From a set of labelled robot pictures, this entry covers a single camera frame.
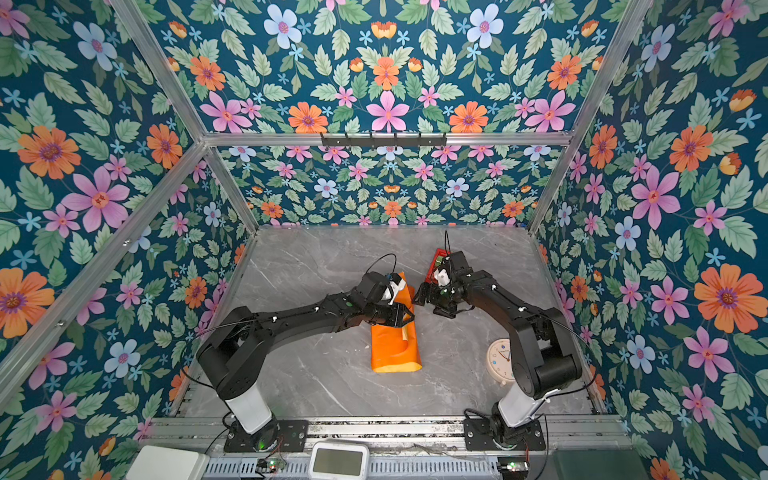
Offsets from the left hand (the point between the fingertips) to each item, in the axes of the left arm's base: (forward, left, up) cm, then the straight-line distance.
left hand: (414, 315), depth 84 cm
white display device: (-32, +20, -7) cm, 39 cm away
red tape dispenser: (+23, -10, -4) cm, 26 cm away
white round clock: (-12, -24, -8) cm, 28 cm away
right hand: (+5, -3, -2) cm, 7 cm away
